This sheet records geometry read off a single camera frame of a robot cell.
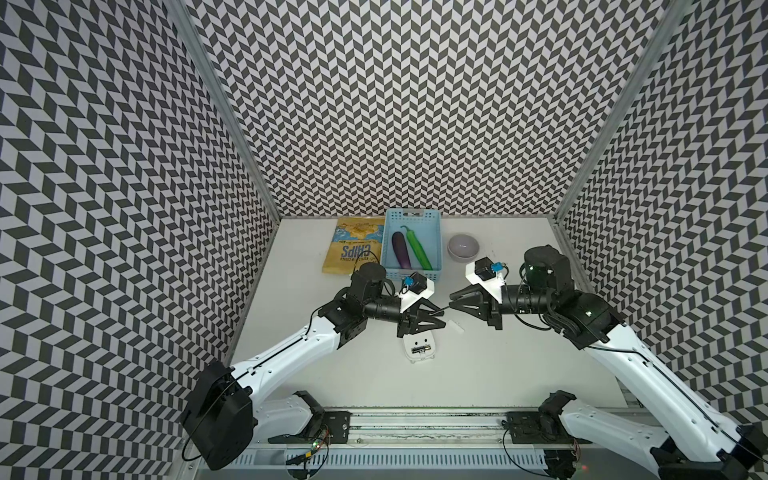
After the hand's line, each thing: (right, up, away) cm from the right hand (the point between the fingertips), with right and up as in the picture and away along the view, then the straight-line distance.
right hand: (455, 305), depth 62 cm
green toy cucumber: (-5, +11, +46) cm, 47 cm away
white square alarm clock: (-6, -15, +22) cm, 27 cm away
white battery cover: (+5, -13, +28) cm, 32 cm away
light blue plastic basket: (-1, +20, +55) cm, 58 cm away
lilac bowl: (+11, +11, +43) cm, 46 cm away
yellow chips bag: (-28, +14, +46) cm, 56 cm away
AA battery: (-6, -17, +20) cm, 27 cm away
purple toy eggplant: (-11, +10, +43) cm, 45 cm away
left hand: (-3, -4, +5) cm, 7 cm away
